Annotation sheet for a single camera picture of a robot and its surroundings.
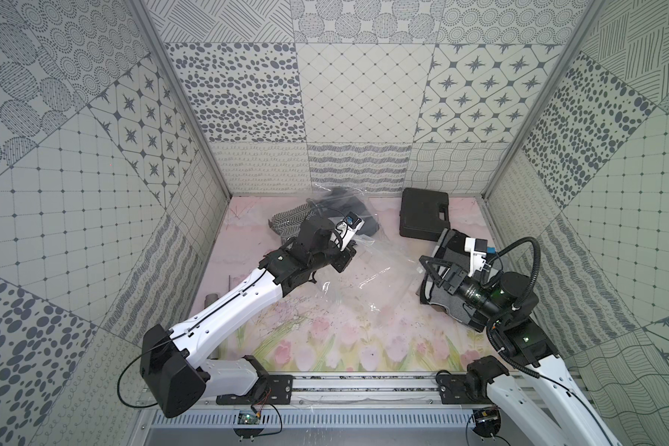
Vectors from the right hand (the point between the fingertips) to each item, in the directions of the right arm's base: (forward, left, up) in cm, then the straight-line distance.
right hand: (422, 264), depth 67 cm
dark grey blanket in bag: (+45, +22, -23) cm, 55 cm away
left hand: (+7, +15, -1) cm, 16 cm away
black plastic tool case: (+41, -13, -27) cm, 50 cm away
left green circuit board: (-29, +45, -30) cm, 61 cm away
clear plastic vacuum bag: (+7, +8, -26) cm, 28 cm away
